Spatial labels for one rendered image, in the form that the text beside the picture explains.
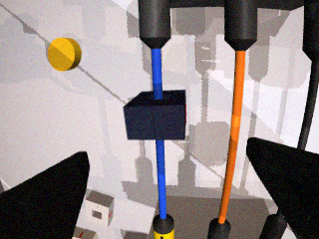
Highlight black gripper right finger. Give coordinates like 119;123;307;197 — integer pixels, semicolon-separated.
246;136;319;239

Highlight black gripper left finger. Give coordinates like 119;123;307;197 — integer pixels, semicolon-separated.
0;151;91;239

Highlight yellow short cylinder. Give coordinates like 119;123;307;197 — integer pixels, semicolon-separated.
48;37;81;72

